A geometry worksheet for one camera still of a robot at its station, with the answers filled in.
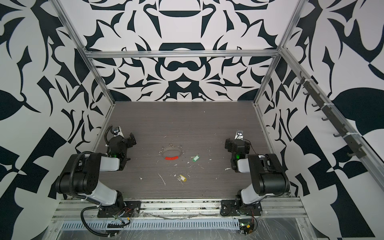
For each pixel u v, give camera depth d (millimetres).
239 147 728
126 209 724
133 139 880
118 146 723
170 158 915
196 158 915
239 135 811
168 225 776
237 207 684
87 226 673
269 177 457
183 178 842
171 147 965
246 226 709
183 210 745
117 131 803
